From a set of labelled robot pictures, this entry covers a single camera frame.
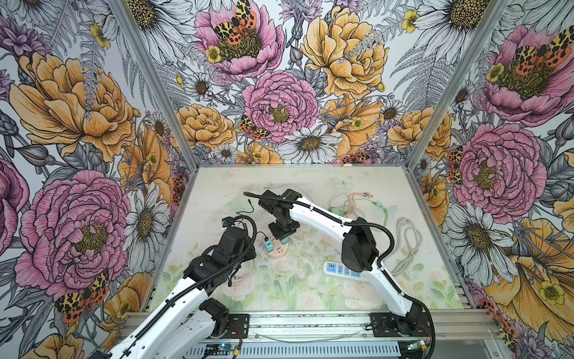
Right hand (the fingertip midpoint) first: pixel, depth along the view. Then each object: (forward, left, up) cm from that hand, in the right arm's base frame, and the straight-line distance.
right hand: (285, 241), depth 88 cm
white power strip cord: (+2, -51, -6) cm, 52 cm away
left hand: (-7, +12, +7) cm, 16 cm away
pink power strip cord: (-12, +16, -3) cm, 20 cm away
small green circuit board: (-33, +21, -6) cm, 40 cm away
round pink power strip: (-2, +2, -3) cm, 4 cm away
